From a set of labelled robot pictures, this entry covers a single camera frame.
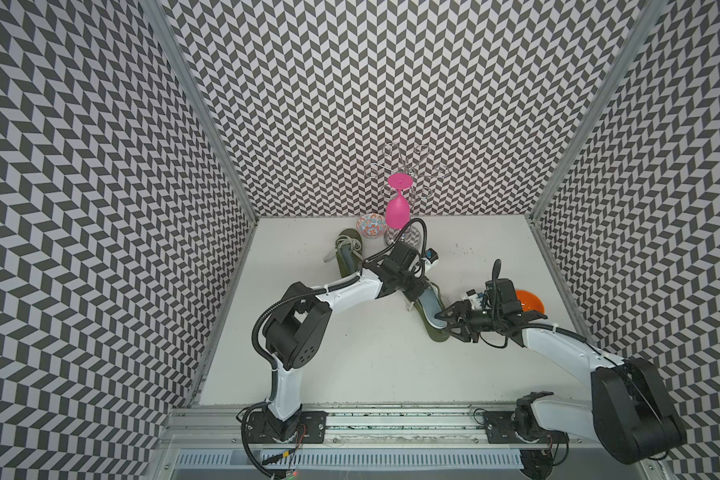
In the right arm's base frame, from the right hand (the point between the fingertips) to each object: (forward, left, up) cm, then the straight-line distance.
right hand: (438, 326), depth 81 cm
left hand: (+13, +3, 0) cm, 14 cm away
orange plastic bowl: (+10, -31, -6) cm, 33 cm away
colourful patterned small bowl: (+44, +19, -7) cm, 49 cm away
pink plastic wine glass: (+32, +10, +14) cm, 36 cm away
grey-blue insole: (+8, 0, -3) cm, 9 cm away
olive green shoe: (0, 0, -4) cm, 4 cm away
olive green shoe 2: (+28, +27, -2) cm, 39 cm away
